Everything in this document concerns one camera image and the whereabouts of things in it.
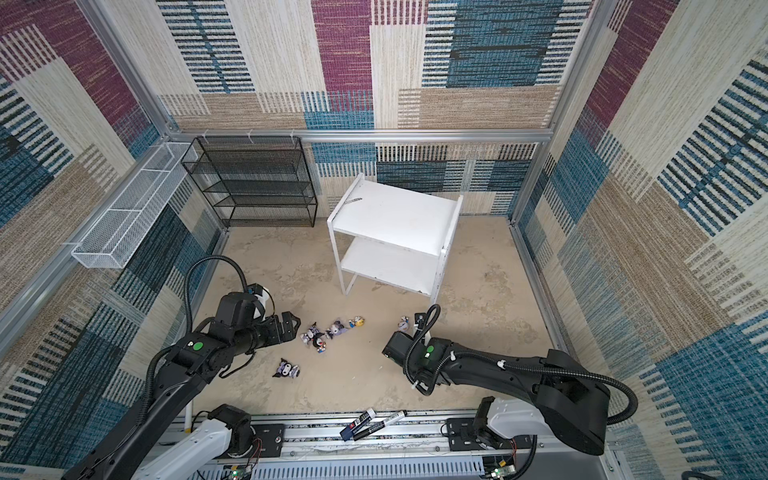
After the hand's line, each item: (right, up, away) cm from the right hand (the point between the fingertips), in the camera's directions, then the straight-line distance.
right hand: (421, 359), depth 83 cm
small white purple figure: (-5, +8, +7) cm, 12 cm away
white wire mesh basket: (-72, +33, -13) cm, 81 cm away
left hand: (-35, +12, -6) cm, 38 cm away
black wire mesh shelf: (-58, +55, +26) cm, 84 cm away
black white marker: (-11, -13, -8) cm, 19 cm away
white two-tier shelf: (-8, +33, -12) cm, 36 cm away
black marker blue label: (-19, -14, -10) cm, 26 cm away
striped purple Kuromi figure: (-31, +6, +5) cm, 32 cm away
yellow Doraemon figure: (-18, +8, +8) cm, 21 cm away
